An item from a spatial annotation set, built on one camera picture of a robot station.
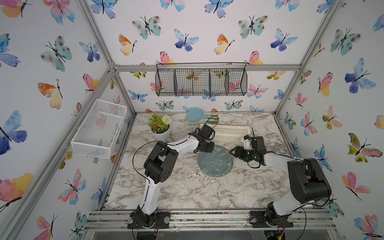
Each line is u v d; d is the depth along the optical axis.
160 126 0.93
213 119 1.15
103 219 0.75
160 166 0.53
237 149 0.85
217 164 0.94
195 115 1.20
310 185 0.46
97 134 0.81
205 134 0.77
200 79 0.98
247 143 0.87
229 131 1.12
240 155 0.83
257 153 0.73
